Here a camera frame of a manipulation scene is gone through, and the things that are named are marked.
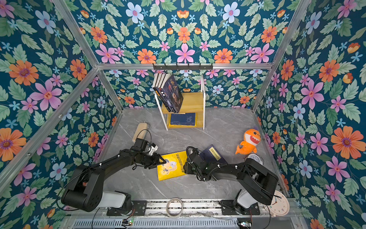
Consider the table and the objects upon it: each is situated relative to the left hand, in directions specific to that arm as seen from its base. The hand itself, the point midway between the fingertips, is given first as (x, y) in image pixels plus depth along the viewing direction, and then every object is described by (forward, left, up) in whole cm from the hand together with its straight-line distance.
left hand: (165, 160), depth 84 cm
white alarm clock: (-1, -57, -4) cm, 57 cm away
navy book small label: (+31, -12, 0) cm, 33 cm away
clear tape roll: (-24, -1, -6) cm, 24 cm away
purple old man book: (+28, +1, +29) cm, 40 cm away
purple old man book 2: (+32, -6, +24) cm, 41 cm away
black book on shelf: (+27, +1, +28) cm, 39 cm away
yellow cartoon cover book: (-2, -5, -5) cm, 7 cm away
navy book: (+4, -29, -5) cm, 29 cm away
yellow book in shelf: (+27, -9, -3) cm, 29 cm away
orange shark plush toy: (+11, -56, +2) cm, 57 cm away
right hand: (-3, -12, -5) cm, 13 cm away
